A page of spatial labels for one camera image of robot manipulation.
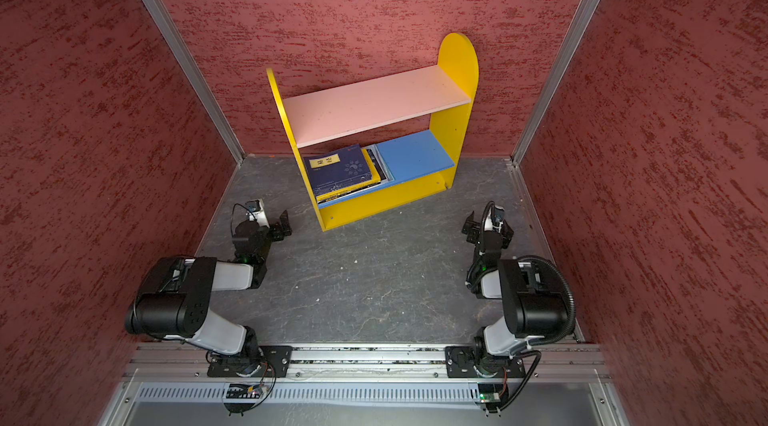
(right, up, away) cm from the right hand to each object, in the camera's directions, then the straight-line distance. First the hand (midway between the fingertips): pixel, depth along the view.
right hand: (484, 219), depth 92 cm
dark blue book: (-46, +16, -1) cm, 49 cm away
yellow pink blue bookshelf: (-19, +18, +9) cm, 28 cm away
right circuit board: (-5, -40, -21) cm, 45 cm away
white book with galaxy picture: (-32, +15, +6) cm, 36 cm away
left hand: (-68, 0, +2) cm, 68 cm away
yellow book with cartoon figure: (-35, +13, 0) cm, 37 cm away
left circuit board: (-66, -41, -19) cm, 80 cm away
